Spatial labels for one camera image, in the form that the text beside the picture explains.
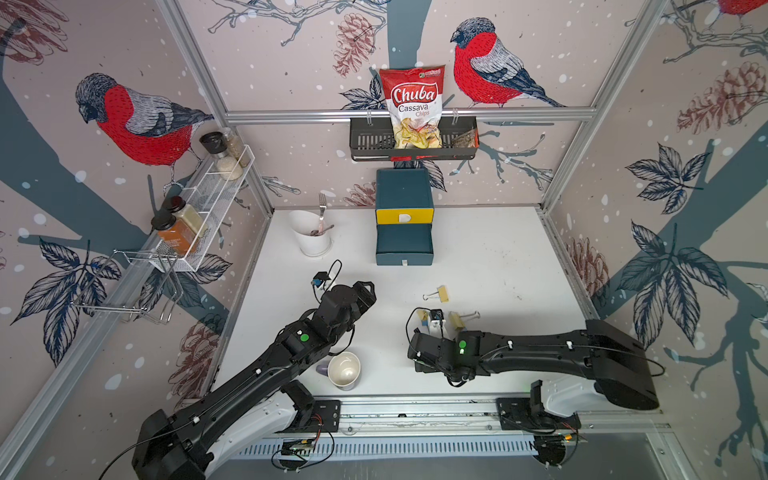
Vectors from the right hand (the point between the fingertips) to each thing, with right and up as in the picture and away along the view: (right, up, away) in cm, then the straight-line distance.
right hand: (425, 356), depth 80 cm
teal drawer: (-5, +30, +15) cm, 34 cm away
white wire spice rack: (-65, +44, +10) cm, 79 cm away
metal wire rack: (-61, +24, -22) cm, 69 cm away
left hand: (-14, +20, -3) cm, 25 cm away
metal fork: (-34, +45, +23) cm, 61 cm away
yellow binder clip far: (+8, +13, +18) cm, 23 cm away
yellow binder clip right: (+11, +7, +10) cm, 16 cm away
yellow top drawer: (-5, +39, +12) cm, 41 cm away
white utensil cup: (-40, +38, +23) cm, 60 cm away
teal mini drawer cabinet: (-5, +49, +17) cm, 52 cm away
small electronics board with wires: (-31, -18, -10) cm, 37 cm away
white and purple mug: (-23, -4, -1) cm, 23 cm away
